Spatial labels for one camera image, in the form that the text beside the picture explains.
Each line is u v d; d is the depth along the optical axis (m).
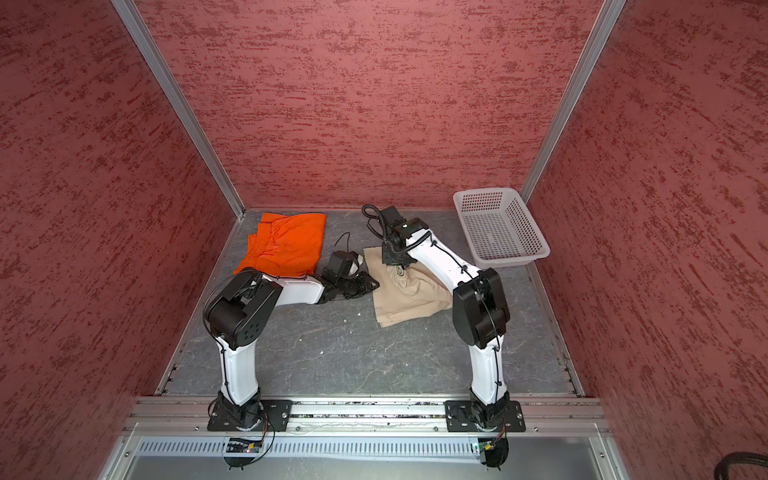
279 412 0.74
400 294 0.93
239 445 0.73
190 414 0.76
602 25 0.73
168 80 0.83
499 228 1.17
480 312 0.51
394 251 0.82
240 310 0.52
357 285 0.88
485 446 0.71
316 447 0.71
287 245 1.08
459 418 0.74
